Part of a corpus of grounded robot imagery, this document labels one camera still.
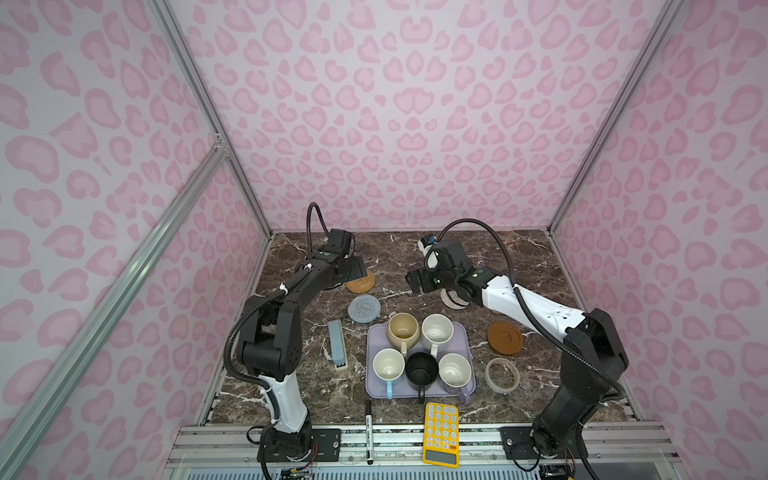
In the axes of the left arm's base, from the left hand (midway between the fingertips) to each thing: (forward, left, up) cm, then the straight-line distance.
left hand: (354, 266), depth 96 cm
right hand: (-7, -20, +7) cm, 22 cm away
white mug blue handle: (-29, -11, -9) cm, 32 cm away
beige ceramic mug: (-18, -15, -10) cm, 25 cm away
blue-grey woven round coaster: (-9, -3, -11) cm, 14 cm away
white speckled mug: (-19, -25, -9) cm, 32 cm away
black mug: (-30, -20, -9) cm, 37 cm away
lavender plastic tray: (-20, -7, -12) cm, 24 cm away
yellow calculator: (-47, -23, -9) cm, 53 cm away
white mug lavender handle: (-31, -29, -10) cm, 44 cm away
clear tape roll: (-31, -42, -11) cm, 54 cm away
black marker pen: (-43, -5, -9) cm, 45 cm away
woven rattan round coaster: (0, -1, -11) cm, 11 cm away
